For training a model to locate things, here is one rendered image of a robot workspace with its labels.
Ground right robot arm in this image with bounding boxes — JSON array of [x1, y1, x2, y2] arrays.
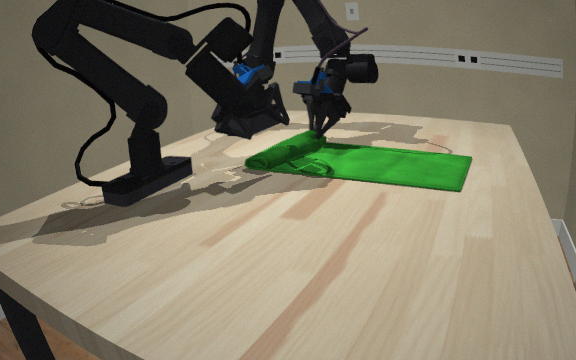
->
[[32, 0, 254, 195]]

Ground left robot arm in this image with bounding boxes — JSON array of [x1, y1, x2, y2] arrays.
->
[[243, 0, 378, 97]]

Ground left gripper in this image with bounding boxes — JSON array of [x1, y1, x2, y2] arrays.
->
[[297, 72, 351, 139]]

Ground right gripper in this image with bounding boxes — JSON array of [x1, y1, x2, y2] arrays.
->
[[204, 62, 290, 140]]

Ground green towel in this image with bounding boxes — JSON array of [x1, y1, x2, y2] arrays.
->
[[245, 130, 472, 192]]

